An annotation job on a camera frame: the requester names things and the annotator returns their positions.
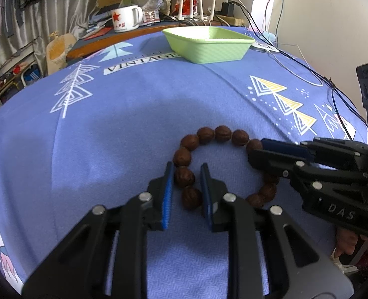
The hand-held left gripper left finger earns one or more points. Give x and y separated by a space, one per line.
168 193

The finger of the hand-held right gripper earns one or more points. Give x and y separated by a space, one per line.
271 162
283 149

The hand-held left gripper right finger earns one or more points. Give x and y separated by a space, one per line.
206 193

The green plastic tray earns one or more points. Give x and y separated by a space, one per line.
208 53

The person's right hand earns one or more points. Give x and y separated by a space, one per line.
345 243

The blue printed tablecloth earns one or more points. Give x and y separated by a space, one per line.
109 115

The white round device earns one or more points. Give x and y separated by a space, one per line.
264 47

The light blue device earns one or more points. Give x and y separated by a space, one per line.
269 35

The beige power strip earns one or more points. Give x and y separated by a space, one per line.
230 20

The black charger adapter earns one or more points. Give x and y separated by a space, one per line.
228 8

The white router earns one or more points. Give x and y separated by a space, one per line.
191 0

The red envelope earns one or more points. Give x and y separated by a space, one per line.
98 32

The red white small packet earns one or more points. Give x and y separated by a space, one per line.
149 17

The white yellow sack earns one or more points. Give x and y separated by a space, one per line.
59 53

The white enamel mug red star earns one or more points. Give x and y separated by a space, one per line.
123 18

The clear plastic bag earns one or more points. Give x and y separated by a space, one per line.
155 3

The grey curtain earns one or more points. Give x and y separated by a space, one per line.
62 6

